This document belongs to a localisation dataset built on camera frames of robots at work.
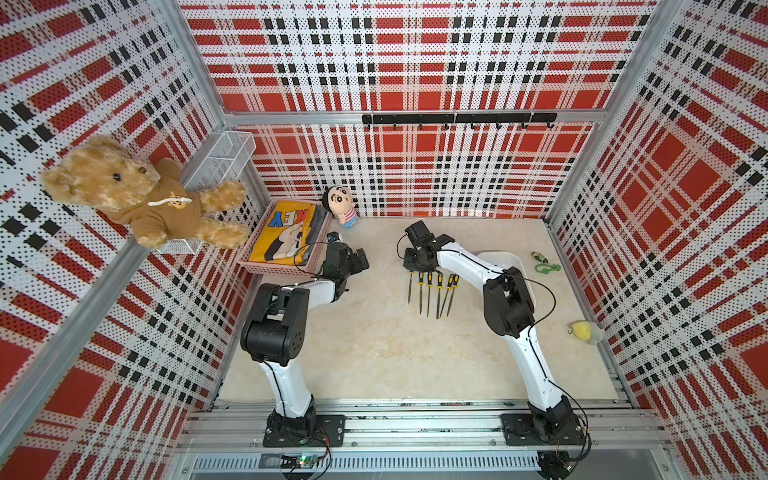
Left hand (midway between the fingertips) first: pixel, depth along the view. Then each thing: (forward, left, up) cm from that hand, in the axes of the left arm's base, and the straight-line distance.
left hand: (357, 254), depth 101 cm
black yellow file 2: (-7, -22, -7) cm, 24 cm away
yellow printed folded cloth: (+10, +27, 0) cm, 29 cm away
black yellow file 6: (-9, -33, -7) cm, 35 cm away
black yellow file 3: (-8, -25, -7) cm, 27 cm away
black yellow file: (-5, -19, -4) cm, 20 cm away
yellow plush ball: (-26, -69, -4) cm, 74 cm away
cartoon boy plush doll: (+19, +8, +7) cm, 22 cm away
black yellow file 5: (-8, -32, -7) cm, 34 cm away
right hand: (-1, -19, -3) cm, 20 cm away
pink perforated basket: (+13, +15, 0) cm, 20 cm away
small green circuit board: (-58, +9, -6) cm, 58 cm away
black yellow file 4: (-9, -28, -8) cm, 31 cm away
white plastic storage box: (0, -51, -4) cm, 52 cm away
